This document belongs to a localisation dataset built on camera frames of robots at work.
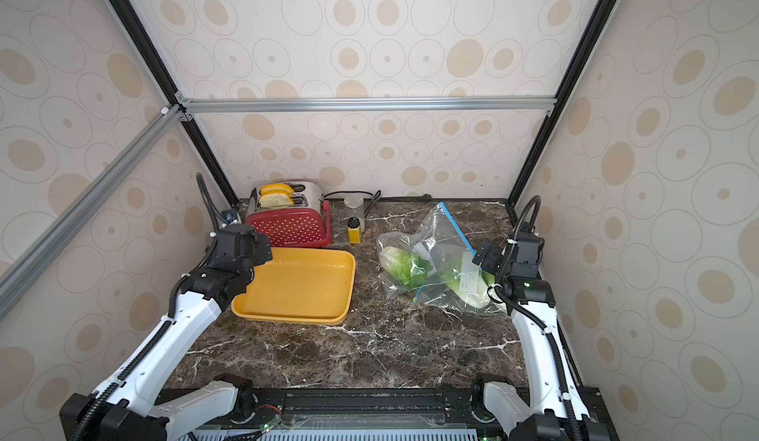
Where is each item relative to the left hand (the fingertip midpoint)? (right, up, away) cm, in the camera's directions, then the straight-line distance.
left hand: (253, 237), depth 77 cm
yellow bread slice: (0, +14, +17) cm, 22 cm away
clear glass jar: (+24, +9, +22) cm, 34 cm away
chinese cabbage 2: (+59, -13, +10) cm, 61 cm away
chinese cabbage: (+41, -9, +12) cm, 44 cm away
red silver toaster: (+9, +4, +19) cm, 21 cm away
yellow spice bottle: (+24, 0, +27) cm, 36 cm away
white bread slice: (0, +11, +16) cm, 20 cm away
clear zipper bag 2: (+50, -10, +17) cm, 54 cm away
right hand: (+68, -5, +1) cm, 68 cm away
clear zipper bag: (+50, -17, +13) cm, 54 cm away
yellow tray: (+7, -17, +20) cm, 27 cm away
